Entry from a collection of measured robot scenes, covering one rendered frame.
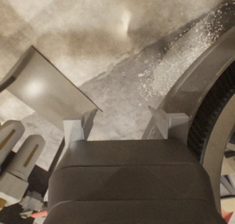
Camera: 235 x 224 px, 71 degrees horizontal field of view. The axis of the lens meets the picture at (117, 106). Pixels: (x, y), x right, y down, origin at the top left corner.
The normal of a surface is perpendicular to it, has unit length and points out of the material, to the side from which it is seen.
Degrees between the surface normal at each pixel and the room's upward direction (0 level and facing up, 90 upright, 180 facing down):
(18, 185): 90
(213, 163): 71
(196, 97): 90
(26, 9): 0
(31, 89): 0
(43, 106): 0
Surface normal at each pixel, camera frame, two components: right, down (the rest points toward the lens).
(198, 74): -0.64, -0.64
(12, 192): 0.76, -0.45
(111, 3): -0.11, 0.62
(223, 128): 0.02, -0.37
